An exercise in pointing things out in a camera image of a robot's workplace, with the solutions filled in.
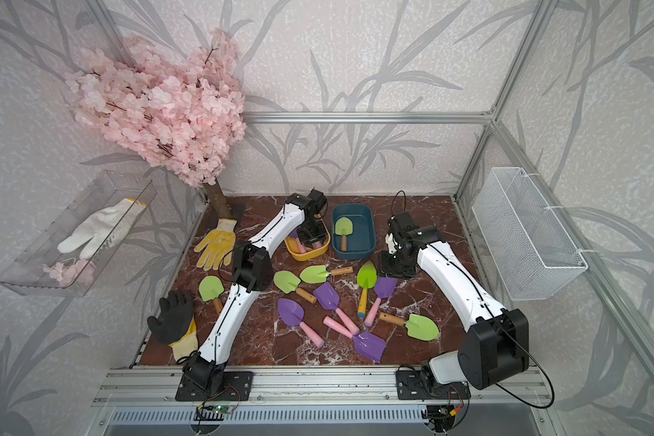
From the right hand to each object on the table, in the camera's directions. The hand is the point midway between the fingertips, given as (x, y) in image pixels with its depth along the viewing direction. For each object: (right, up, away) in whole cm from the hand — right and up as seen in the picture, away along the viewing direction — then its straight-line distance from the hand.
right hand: (383, 270), depth 81 cm
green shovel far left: (-59, -9, +13) cm, 61 cm away
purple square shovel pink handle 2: (+2, -8, +10) cm, 13 cm away
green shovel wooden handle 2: (-23, -4, +16) cm, 28 cm away
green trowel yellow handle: (-4, -6, +14) cm, 16 cm away
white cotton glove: (-73, +13, -14) cm, 75 cm away
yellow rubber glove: (-61, +6, +24) cm, 66 cm away
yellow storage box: (-23, +3, +16) cm, 28 cm away
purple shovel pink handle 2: (-28, -15, +5) cm, 32 cm away
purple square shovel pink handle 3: (-6, -21, -1) cm, 22 cm away
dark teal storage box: (-5, +6, +22) cm, 23 cm away
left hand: (-20, +7, +22) cm, 30 cm away
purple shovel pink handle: (-28, +5, +19) cm, 34 cm away
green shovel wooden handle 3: (+12, -19, +3) cm, 22 cm away
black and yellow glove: (-64, -18, +1) cm, 66 cm away
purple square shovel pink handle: (-17, -11, +8) cm, 21 cm away
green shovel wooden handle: (-31, -6, +12) cm, 34 cm away
